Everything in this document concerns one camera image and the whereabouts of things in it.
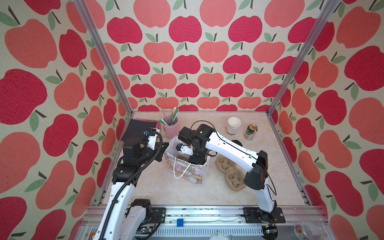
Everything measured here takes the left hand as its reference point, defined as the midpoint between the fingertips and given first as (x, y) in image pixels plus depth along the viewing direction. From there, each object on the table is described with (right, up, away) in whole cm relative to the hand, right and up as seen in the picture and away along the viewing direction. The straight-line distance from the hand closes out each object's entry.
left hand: (169, 145), depth 71 cm
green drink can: (+50, +5, +27) cm, 57 cm away
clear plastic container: (+67, -41, -1) cm, 78 cm away
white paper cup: (+39, +10, +28) cm, 49 cm away
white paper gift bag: (+5, -9, +1) cm, 11 cm away
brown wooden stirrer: (-7, +17, +25) cm, 31 cm away
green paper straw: (0, +17, +24) cm, 30 cm away
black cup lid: (+42, -2, +30) cm, 52 cm away
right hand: (+15, -8, +6) cm, 18 cm away
